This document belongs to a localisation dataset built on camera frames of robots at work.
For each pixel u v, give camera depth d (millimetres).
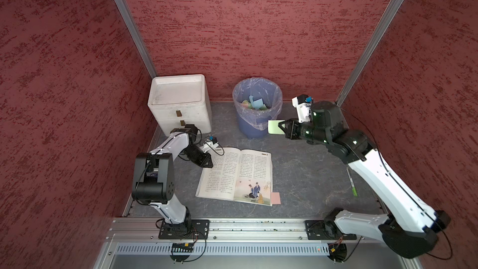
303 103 567
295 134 566
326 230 663
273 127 679
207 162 851
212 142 830
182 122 945
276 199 815
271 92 930
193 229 735
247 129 878
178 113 891
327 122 460
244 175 856
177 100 897
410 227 383
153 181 460
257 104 1006
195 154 770
